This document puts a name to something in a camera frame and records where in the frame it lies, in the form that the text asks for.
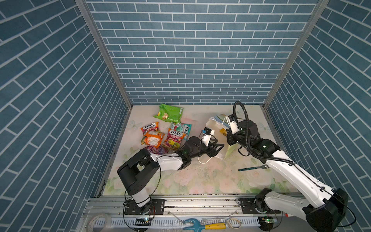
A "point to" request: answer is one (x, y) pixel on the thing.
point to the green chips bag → (170, 113)
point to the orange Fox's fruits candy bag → (154, 126)
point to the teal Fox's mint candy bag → (185, 128)
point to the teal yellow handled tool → (197, 226)
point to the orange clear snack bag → (152, 138)
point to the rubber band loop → (232, 226)
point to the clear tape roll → (107, 227)
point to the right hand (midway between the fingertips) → (226, 127)
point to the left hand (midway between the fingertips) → (221, 144)
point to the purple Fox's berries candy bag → (157, 150)
